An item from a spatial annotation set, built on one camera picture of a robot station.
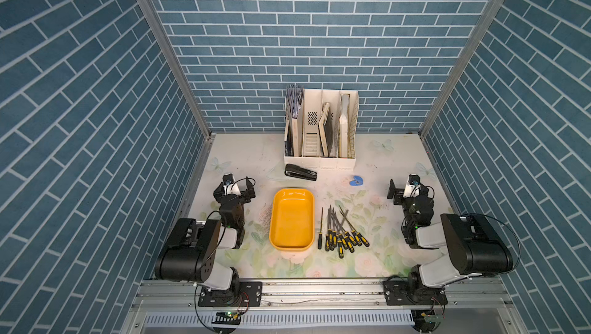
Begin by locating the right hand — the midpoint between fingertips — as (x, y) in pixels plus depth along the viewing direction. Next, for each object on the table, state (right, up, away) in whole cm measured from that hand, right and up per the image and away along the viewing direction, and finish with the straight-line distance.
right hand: (407, 181), depth 90 cm
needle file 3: (-30, -19, -6) cm, 36 cm away
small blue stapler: (-17, -1, +10) cm, 20 cm away
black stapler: (-45, +3, +13) cm, 47 cm away
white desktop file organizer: (-40, +33, +21) cm, 56 cm away
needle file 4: (-28, -22, -7) cm, 36 cm away
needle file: (-35, -21, -5) cm, 41 cm away
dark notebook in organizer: (-48, +15, +5) cm, 50 cm away
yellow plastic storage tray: (-46, -15, -1) cm, 48 cm away
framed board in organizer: (-31, +21, +9) cm, 39 cm away
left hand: (-66, +1, -1) cm, 66 cm away
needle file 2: (-32, -21, -4) cm, 39 cm away
